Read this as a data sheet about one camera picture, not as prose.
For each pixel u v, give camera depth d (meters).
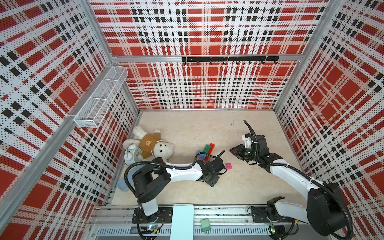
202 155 0.73
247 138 0.80
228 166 0.90
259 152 0.66
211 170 0.66
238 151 0.75
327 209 0.40
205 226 0.69
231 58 0.89
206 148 0.95
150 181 0.45
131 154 0.83
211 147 0.97
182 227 0.67
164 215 0.74
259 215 0.72
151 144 0.91
